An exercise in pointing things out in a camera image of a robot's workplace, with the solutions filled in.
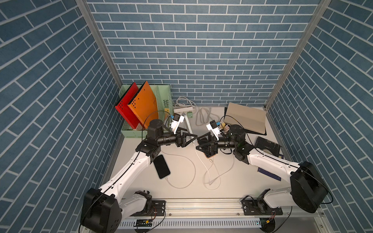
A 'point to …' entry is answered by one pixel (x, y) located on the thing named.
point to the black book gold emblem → (267, 146)
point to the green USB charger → (189, 114)
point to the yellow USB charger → (223, 124)
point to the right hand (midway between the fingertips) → (199, 145)
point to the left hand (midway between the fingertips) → (196, 136)
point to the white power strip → (183, 109)
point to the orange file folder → (144, 105)
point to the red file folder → (122, 107)
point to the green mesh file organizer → (162, 93)
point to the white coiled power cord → (203, 115)
